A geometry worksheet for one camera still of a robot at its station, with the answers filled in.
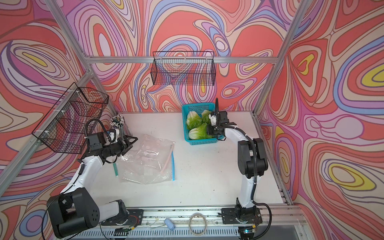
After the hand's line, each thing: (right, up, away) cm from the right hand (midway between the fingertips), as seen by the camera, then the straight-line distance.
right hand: (207, 133), depth 98 cm
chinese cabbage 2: (-1, +11, +7) cm, 13 cm away
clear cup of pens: (-56, +8, -7) cm, 57 cm away
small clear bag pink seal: (-35, -12, -10) cm, 38 cm away
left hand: (-42, -4, -16) cm, 45 cm away
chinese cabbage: (-9, +9, +6) cm, 14 cm away
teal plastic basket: (-5, +19, +17) cm, 26 cm away
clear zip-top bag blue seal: (-47, -22, -12) cm, 53 cm away
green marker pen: (-57, -22, -9) cm, 62 cm away
